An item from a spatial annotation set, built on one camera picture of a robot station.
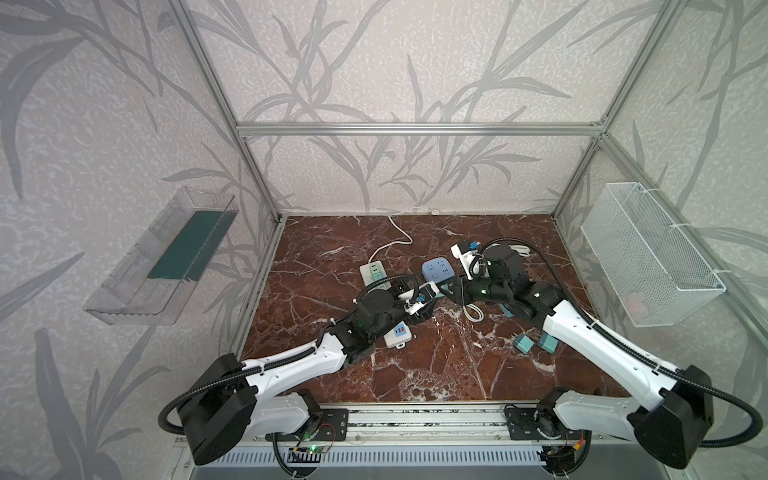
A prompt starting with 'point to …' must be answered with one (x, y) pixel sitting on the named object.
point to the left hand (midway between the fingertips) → (427, 275)
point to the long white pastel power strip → (367, 274)
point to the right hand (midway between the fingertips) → (440, 276)
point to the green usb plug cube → (377, 274)
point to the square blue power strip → (437, 269)
